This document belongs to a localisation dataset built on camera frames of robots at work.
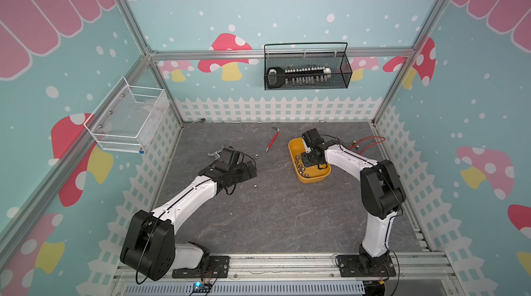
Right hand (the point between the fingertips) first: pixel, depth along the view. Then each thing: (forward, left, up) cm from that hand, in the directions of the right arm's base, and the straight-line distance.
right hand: (309, 158), depth 98 cm
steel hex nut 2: (-12, +26, -5) cm, 29 cm away
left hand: (-12, +28, +5) cm, 31 cm away
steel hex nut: (+5, +26, -5) cm, 27 cm away
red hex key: (+17, +16, -4) cm, 24 cm away
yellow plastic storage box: (-6, +2, -6) cm, 8 cm away
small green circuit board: (-50, +45, -8) cm, 67 cm away
